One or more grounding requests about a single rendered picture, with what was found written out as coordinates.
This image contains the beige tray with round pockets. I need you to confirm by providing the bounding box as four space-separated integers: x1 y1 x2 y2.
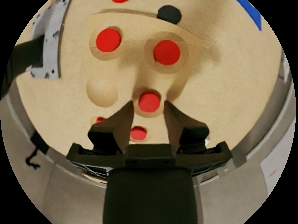
80 12 204 144

